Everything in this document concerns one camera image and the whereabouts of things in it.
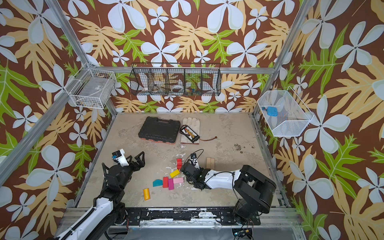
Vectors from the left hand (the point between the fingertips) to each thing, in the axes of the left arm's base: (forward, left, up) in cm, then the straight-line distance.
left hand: (137, 152), depth 82 cm
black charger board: (+21, -30, -11) cm, 38 cm away
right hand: (-5, -29, -13) cm, 33 cm away
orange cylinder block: (-20, -6, -13) cm, 24 cm away
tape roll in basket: (+42, -21, +13) cm, 48 cm away
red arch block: (0, -23, -14) cm, 27 cm away
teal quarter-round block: (-12, -11, -15) cm, 22 cm away
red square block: (-12, -16, -12) cm, 24 cm away
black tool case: (+24, -4, -10) cm, 27 cm away
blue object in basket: (+21, -77, +13) cm, 81 cm away
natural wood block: (0, -41, -13) cm, 43 cm away
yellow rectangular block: (-7, -21, -13) cm, 25 cm away
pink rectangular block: (-12, -23, -12) cm, 28 cm away
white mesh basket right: (+19, -83, +14) cm, 86 cm away
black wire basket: (+45, -20, +17) cm, 52 cm away
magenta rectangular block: (-12, -19, -12) cm, 26 cm away
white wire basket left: (+31, +28, +20) cm, 47 cm away
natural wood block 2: (0, -44, -13) cm, 46 cm away
